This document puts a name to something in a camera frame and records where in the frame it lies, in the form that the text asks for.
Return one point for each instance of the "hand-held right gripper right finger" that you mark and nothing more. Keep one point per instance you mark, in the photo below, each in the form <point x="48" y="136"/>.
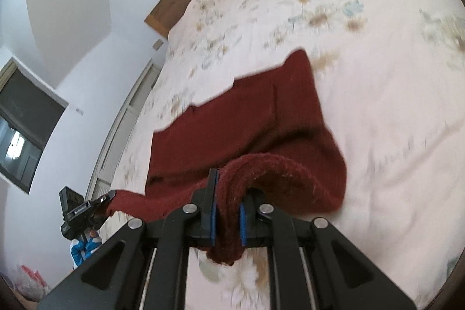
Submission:
<point x="242" y="223"/>

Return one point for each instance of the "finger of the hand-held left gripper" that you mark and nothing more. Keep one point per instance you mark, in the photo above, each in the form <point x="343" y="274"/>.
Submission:
<point x="103" y="204"/>

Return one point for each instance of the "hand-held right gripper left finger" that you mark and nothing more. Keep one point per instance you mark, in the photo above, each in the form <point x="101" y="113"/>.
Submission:
<point x="214" y="208"/>

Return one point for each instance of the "dark red knitted sweater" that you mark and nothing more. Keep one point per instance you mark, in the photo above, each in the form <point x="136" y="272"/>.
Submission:
<point x="236" y="121"/>

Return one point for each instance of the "person's left hand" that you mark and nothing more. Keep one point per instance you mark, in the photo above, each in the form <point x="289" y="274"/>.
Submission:
<point x="81" y="252"/>

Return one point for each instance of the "low white slatted cabinet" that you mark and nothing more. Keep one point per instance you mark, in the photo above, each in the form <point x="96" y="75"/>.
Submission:
<point x="120" y="135"/>

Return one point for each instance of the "red and white bag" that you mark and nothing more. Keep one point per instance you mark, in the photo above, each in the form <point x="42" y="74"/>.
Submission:
<point x="31" y="277"/>

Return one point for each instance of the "dark window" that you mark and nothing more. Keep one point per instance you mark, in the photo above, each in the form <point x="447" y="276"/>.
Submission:
<point x="25" y="121"/>

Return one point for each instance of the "bed with floral duvet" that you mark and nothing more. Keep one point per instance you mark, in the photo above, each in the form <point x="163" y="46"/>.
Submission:
<point x="381" y="95"/>

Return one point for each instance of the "beige wall socket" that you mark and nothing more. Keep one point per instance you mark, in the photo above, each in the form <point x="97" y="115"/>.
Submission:
<point x="158" y="44"/>

